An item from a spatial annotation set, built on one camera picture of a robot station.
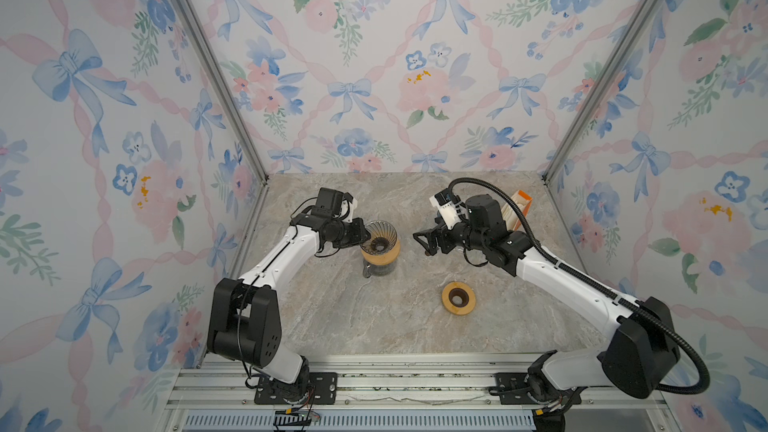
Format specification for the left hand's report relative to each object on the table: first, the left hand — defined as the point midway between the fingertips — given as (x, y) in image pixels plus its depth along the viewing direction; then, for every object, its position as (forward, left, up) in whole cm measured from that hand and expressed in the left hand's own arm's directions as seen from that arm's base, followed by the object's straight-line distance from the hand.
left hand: (370, 232), depth 86 cm
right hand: (-2, -15, +6) cm, 16 cm away
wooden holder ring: (-13, -26, -15) cm, 33 cm away
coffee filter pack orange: (+12, -45, -5) cm, 47 cm away
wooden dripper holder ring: (-6, -4, -5) cm, 8 cm away
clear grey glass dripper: (0, -4, -3) cm, 5 cm away
